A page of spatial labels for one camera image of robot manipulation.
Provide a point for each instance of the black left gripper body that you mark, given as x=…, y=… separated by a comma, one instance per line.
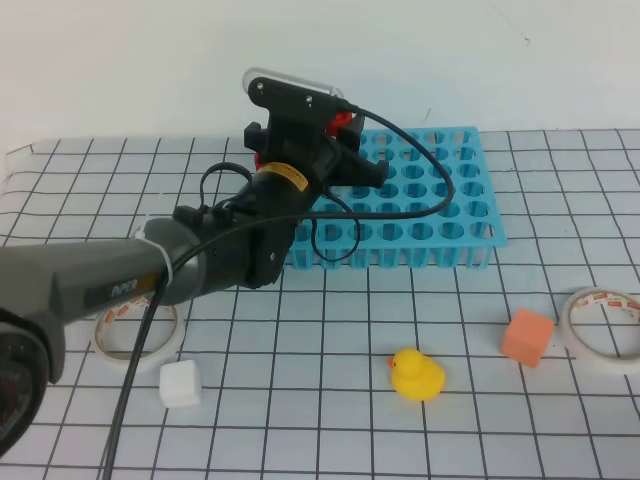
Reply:
x=298, y=160

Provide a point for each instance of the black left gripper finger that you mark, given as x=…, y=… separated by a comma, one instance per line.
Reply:
x=353, y=169
x=255, y=137

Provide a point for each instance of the red capped tube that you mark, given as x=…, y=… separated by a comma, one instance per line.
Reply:
x=258, y=161
x=345, y=123

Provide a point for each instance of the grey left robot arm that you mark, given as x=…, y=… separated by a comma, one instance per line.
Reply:
x=241, y=241

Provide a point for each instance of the blue tube rack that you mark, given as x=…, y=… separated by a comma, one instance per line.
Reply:
x=466, y=232

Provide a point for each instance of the white grid cloth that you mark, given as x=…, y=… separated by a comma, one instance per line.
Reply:
x=295, y=377

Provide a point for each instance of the left tape roll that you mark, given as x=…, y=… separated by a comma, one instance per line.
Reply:
x=116, y=330

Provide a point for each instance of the tape roll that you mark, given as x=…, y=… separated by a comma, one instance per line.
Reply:
x=592, y=358
x=116, y=330

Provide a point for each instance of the yellow rubber duck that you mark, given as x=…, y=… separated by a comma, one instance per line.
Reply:
x=416, y=376

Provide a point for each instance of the orange foam cube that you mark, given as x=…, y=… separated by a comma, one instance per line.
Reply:
x=526, y=338

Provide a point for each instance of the white foam cube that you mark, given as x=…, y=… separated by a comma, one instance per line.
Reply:
x=180, y=384

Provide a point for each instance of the right tape roll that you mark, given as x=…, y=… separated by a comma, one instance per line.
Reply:
x=592, y=358

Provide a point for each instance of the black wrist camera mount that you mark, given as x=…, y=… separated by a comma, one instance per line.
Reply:
x=293, y=98

